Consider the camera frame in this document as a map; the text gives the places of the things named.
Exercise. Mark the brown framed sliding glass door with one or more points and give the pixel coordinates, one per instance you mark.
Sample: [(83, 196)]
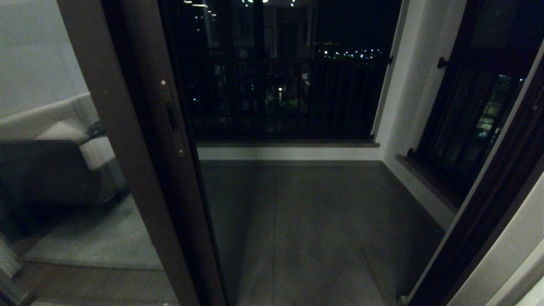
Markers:
[(174, 97)]

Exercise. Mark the black metal balcony railing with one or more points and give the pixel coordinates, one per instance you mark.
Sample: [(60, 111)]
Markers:
[(340, 97)]

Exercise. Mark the short stone window sill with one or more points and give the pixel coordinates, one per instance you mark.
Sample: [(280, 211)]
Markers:
[(425, 182)]

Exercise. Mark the brown framed fixed glass panel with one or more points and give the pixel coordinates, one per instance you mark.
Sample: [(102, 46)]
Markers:
[(89, 34)]

